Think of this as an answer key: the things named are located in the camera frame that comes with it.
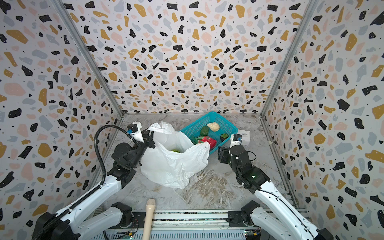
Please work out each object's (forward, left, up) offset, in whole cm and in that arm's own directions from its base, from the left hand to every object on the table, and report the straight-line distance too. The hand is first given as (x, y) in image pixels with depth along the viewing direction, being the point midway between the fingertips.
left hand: (152, 124), depth 71 cm
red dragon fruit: (+9, -21, -26) cm, 35 cm away
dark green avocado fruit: (+19, -26, -29) cm, 43 cm away
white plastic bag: (-12, -8, -13) cm, 19 cm away
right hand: (-6, -33, -9) cm, 35 cm away
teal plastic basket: (+21, -42, -27) cm, 54 cm away
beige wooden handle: (-29, +3, -30) cm, 41 cm away
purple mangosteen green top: (+14, -39, -28) cm, 50 cm away
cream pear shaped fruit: (+21, -33, -28) cm, 48 cm away
